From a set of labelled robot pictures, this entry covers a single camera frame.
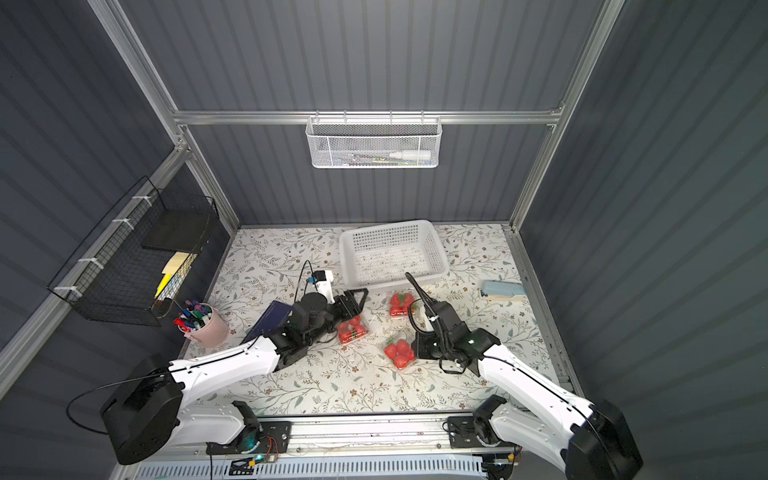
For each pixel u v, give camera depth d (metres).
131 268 0.72
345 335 0.87
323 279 0.74
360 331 0.89
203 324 0.82
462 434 0.73
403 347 0.87
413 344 0.81
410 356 0.84
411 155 0.87
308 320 0.61
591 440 0.40
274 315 0.96
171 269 0.74
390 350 0.85
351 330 0.91
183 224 0.82
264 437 0.73
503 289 0.97
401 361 0.84
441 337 0.62
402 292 1.00
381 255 1.12
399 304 0.96
